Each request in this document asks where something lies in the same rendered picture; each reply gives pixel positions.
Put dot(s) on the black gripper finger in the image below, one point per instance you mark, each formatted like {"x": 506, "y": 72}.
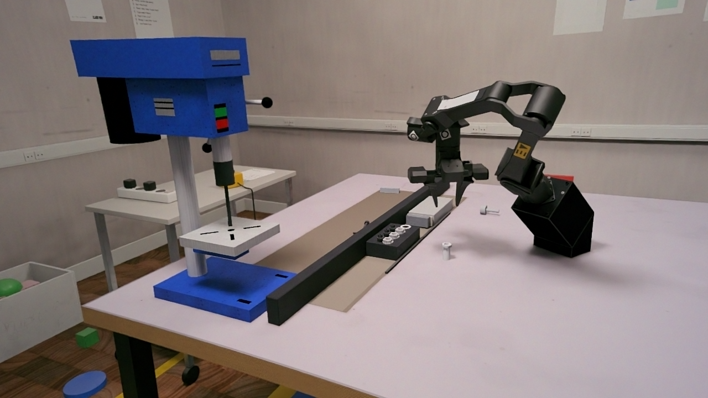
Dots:
{"x": 460, "y": 188}
{"x": 432, "y": 187}

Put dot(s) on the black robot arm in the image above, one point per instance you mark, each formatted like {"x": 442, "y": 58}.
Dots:
{"x": 518, "y": 171}

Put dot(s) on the long black bar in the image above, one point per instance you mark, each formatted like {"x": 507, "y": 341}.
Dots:
{"x": 291, "y": 296}

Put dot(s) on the grey flanged bushing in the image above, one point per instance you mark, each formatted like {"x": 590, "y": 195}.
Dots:
{"x": 446, "y": 250}

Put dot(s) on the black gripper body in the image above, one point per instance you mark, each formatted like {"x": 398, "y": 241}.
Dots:
{"x": 420, "y": 175}

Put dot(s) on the blue drill press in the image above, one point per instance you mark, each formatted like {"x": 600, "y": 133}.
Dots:
{"x": 189, "y": 87}

